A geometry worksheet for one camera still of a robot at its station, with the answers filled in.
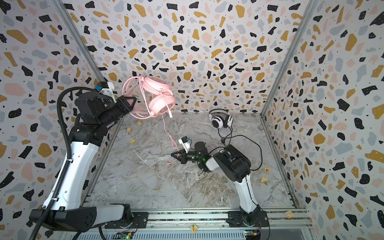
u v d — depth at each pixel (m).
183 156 0.82
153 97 0.52
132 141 1.03
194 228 0.71
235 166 0.55
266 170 0.91
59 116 0.42
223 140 1.06
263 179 0.88
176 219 0.76
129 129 1.10
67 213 0.36
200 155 0.77
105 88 0.56
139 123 1.14
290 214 0.76
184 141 0.83
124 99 0.58
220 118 1.07
